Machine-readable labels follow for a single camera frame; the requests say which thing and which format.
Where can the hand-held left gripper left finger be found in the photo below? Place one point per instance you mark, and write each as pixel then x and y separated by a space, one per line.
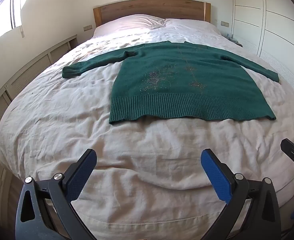
pixel 83 170

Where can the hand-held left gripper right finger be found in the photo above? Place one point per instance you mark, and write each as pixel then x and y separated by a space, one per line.
pixel 215 172

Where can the white pillow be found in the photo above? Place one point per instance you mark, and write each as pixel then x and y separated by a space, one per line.
pixel 192 26
pixel 129 23

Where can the bedside table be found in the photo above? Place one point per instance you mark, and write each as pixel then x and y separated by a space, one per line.
pixel 234 41

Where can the beige slatted low cabinet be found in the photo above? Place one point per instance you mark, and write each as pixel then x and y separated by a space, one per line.
pixel 29 72

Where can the bed with white duvet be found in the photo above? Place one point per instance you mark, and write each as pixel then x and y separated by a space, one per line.
pixel 62 130

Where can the wooden headboard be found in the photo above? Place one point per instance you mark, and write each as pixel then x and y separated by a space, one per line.
pixel 149 8

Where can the wall switch panel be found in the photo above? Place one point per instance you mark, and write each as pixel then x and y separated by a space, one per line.
pixel 87 27
pixel 224 23

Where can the window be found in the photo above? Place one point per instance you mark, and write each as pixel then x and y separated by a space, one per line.
pixel 2 17

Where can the green knitted sweater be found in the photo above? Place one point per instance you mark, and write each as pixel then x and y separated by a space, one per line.
pixel 174 87

